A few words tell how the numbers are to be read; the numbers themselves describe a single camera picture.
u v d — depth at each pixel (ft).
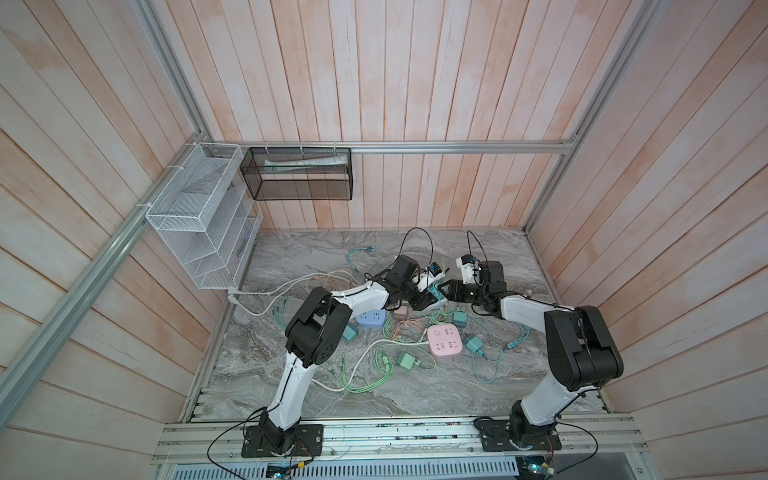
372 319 3.04
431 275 2.75
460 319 3.04
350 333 2.95
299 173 3.41
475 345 2.84
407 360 2.79
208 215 2.35
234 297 3.30
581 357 1.54
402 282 2.57
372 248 3.74
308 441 2.41
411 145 3.21
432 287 3.11
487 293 2.49
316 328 1.84
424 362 2.84
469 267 2.87
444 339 2.91
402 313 3.07
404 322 3.04
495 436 2.40
